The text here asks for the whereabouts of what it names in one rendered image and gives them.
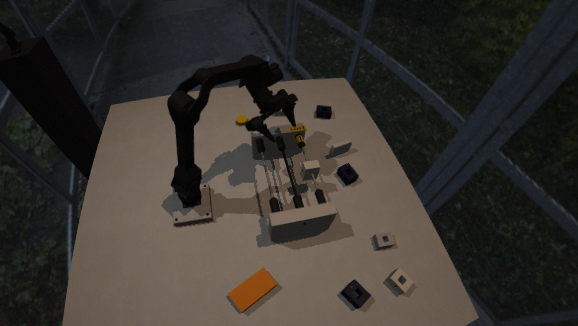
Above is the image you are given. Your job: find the yellow short cylinder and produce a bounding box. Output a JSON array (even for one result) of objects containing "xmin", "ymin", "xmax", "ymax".
[{"xmin": 236, "ymin": 115, "xmax": 248, "ymax": 126}]

